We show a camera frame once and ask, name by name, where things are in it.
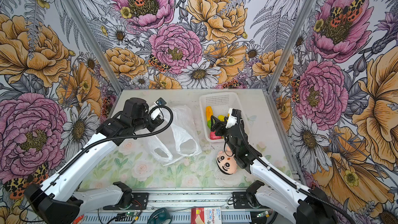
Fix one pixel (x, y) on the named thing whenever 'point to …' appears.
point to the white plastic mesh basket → (221, 103)
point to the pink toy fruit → (213, 136)
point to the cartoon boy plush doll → (226, 161)
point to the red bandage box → (206, 215)
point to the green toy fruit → (209, 124)
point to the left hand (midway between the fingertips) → (156, 118)
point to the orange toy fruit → (209, 112)
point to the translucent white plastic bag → (181, 139)
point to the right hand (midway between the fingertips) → (216, 121)
